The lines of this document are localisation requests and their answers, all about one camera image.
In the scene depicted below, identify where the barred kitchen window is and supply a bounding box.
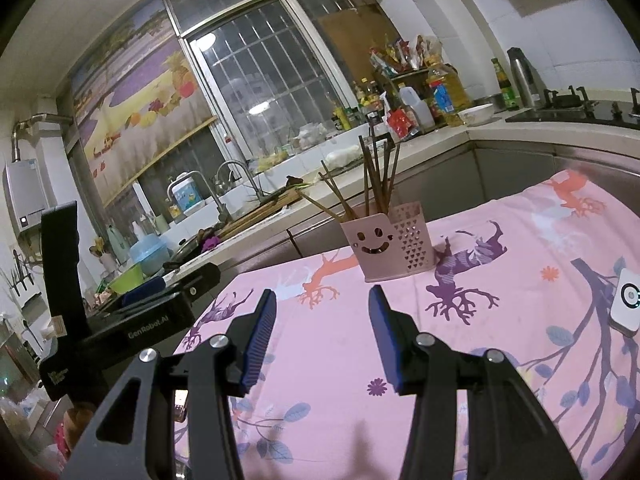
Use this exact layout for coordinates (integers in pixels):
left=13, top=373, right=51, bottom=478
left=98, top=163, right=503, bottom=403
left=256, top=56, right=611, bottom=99
left=163, top=0, right=376, bottom=160

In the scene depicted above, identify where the blue plastic container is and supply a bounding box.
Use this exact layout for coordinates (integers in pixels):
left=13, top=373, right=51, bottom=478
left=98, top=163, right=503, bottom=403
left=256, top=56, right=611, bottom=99
left=129, top=234, right=171, bottom=276

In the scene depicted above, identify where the chrome kitchen faucet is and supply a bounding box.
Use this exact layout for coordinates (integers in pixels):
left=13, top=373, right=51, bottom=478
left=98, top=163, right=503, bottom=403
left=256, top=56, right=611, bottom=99
left=216, top=159, right=267, bottom=202

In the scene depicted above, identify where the dark wooden chopstick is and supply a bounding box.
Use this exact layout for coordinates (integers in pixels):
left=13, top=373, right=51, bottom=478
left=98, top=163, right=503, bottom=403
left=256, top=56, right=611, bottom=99
left=294, top=190, right=344, bottom=223
left=385, top=143, right=401, bottom=214
left=375, top=150, right=390, bottom=214
left=358, top=136, right=370, bottom=217
left=316, top=173, right=354, bottom=222
left=319, top=162, right=358, bottom=221
left=370, top=152, right=385, bottom=214
left=378, top=136, right=393, bottom=196
left=362, top=152, right=371, bottom=217
left=368, top=126, right=383, bottom=212

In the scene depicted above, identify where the yellow cooking oil bottle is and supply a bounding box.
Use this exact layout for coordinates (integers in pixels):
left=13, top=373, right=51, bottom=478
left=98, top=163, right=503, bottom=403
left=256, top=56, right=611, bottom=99
left=426, top=63, right=472, bottom=127

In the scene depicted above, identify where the fruit pattern roller blind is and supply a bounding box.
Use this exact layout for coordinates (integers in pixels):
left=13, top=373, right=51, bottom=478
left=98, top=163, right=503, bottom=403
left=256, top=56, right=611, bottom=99
left=70, top=0, right=216, bottom=206

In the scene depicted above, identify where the steel thermos kettle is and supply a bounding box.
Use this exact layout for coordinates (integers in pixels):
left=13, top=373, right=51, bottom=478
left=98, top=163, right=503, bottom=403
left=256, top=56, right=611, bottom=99
left=506, top=47, right=541, bottom=110

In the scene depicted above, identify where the pink smiley utensil holder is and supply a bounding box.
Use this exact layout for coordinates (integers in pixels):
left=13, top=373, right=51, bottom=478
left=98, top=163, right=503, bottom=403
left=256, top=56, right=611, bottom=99
left=342, top=202, right=436, bottom=283

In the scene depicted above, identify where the white square timer device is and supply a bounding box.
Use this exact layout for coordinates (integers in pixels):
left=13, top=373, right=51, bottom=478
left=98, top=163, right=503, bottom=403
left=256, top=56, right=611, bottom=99
left=610, top=269, right=640, bottom=337

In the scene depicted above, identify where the green glass sauce bottle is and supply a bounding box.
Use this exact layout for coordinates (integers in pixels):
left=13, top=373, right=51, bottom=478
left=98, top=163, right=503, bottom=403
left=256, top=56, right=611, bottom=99
left=491, top=58, right=518, bottom=110

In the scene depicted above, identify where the white gas water heater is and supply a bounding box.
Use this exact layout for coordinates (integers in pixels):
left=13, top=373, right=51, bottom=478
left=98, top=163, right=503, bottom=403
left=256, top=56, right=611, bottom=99
left=3, top=158, right=49, bottom=237

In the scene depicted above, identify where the white blue detergent tub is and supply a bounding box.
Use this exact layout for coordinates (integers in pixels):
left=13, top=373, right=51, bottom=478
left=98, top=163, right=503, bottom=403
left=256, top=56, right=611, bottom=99
left=170, top=177, right=205, bottom=216

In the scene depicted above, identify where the pink floral tablecloth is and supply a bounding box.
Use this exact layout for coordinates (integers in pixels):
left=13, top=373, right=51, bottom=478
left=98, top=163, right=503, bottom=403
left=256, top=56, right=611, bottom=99
left=171, top=169, right=640, bottom=480

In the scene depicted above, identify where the green plastic bowl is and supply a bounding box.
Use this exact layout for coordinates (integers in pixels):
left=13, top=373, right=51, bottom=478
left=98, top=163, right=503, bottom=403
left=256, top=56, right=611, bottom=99
left=108, top=263, right=144, bottom=295

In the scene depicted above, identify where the red snack packet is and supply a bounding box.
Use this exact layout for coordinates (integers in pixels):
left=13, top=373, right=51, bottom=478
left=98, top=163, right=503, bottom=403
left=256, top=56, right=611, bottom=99
left=386, top=108, right=420, bottom=142

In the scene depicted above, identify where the white plastic jug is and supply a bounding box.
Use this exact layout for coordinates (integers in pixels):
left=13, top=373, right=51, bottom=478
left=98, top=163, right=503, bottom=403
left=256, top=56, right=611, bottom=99
left=399, top=86, right=435, bottom=131

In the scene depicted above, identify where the black gas stove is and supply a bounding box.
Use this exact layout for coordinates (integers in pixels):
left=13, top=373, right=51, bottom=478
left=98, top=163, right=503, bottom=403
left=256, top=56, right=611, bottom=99
left=506, top=86, right=639, bottom=130

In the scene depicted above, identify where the white bowl near stove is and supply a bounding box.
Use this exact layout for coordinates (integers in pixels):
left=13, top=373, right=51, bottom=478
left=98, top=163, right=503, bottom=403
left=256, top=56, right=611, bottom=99
left=458, top=103, right=495, bottom=127

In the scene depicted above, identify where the wooden cutting board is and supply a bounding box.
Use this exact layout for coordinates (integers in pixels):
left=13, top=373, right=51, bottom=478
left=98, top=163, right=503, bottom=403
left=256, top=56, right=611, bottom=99
left=217, top=188, right=299, bottom=242

